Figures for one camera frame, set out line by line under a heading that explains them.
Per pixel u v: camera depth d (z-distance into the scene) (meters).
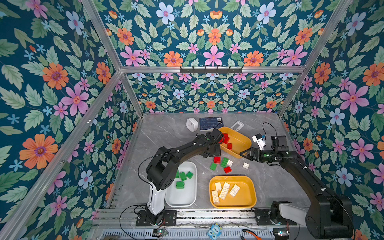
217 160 0.93
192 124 1.04
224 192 0.81
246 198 0.80
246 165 0.91
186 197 0.80
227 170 0.91
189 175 0.86
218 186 0.83
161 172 0.49
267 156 0.70
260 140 0.76
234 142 1.03
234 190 0.80
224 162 0.93
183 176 0.86
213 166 0.91
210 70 0.92
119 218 0.69
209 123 1.11
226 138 1.04
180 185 0.84
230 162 0.93
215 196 0.79
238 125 1.11
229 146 0.99
